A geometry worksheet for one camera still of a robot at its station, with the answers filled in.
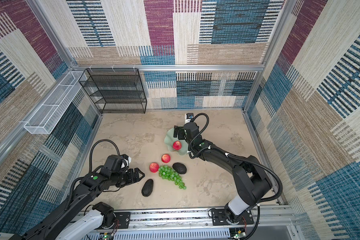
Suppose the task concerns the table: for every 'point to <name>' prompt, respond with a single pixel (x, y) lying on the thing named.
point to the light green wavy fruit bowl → (169, 140)
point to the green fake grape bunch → (168, 173)
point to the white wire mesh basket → (43, 122)
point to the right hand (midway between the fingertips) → (182, 127)
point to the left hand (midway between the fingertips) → (139, 174)
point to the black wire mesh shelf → (115, 90)
